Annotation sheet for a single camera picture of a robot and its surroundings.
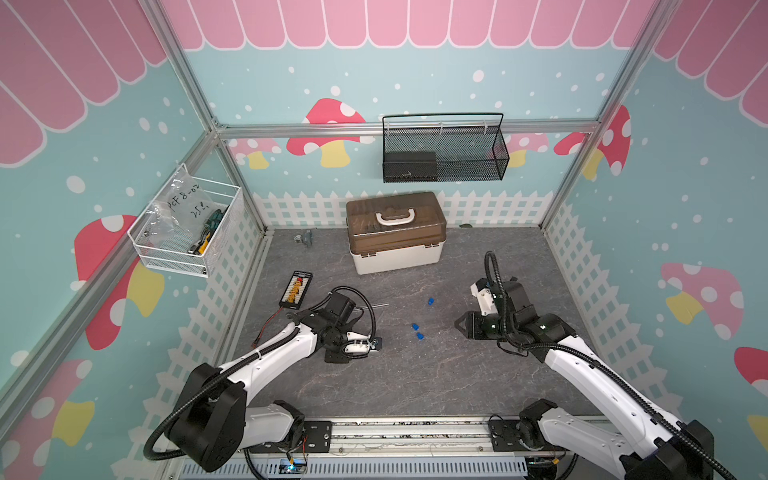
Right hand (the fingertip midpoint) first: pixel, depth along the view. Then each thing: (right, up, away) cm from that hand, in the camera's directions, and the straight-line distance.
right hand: (460, 323), depth 78 cm
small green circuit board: (-42, -34, -6) cm, 54 cm away
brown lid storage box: (-18, +25, +13) cm, 34 cm away
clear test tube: (-24, +1, +19) cm, 31 cm away
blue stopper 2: (-10, -5, +16) cm, 20 cm away
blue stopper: (-5, +3, +21) cm, 22 cm away
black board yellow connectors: (-50, +7, +21) cm, 55 cm away
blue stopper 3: (-9, -7, +13) cm, 18 cm away
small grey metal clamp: (-51, +25, +38) cm, 69 cm away
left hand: (-31, -9, +7) cm, 33 cm away
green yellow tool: (-63, +25, -5) cm, 68 cm away
